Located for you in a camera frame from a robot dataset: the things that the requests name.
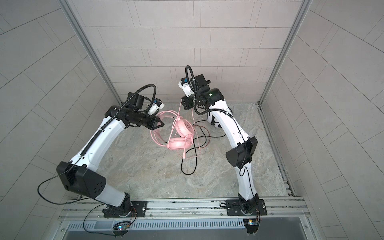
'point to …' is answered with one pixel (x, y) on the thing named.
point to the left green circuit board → (121, 229)
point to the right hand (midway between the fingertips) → (182, 101)
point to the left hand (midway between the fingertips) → (166, 121)
